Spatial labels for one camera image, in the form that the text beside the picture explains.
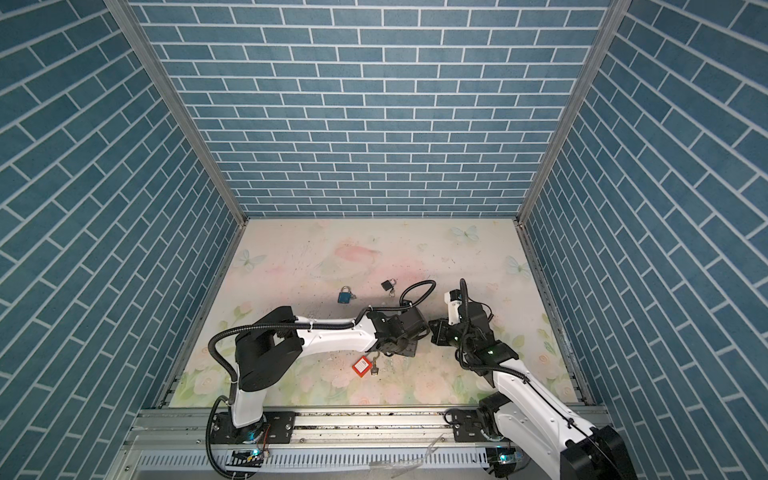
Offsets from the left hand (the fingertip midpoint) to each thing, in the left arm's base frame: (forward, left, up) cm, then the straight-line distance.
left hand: (413, 348), depth 87 cm
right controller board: (-27, -20, 0) cm, 34 cm away
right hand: (+5, -4, +9) cm, 11 cm away
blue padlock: (+18, +22, 0) cm, 28 cm away
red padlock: (-5, +15, +1) cm, 16 cm away
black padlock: (+22, +7, 0) cm, 24 cm away
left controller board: (-25, +43, -3) cm, 49 cm away
